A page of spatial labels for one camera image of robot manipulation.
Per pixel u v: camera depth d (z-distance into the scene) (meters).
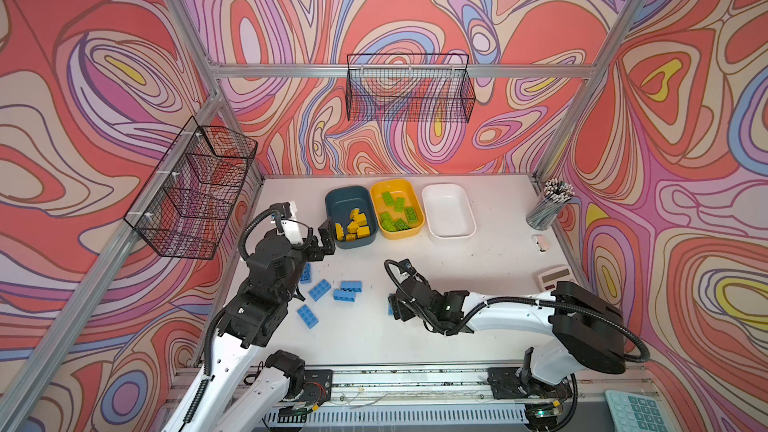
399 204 1.11
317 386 0.73
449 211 1.06
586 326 0.45
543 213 0.99
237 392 0.45
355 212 1.05
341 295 0.87
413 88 0.96
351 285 0.89
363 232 0.99
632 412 0.69
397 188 1.15
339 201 1.11
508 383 0.74
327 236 0.61
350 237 1.01
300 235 0.57
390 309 0.78
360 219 1.04
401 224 1.03
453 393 0.73
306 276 0.91
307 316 0.83
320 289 0.88
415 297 0.62
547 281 0.89
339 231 0.99
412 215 1.05
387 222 1.02
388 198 1.12
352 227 1.01
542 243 0.99
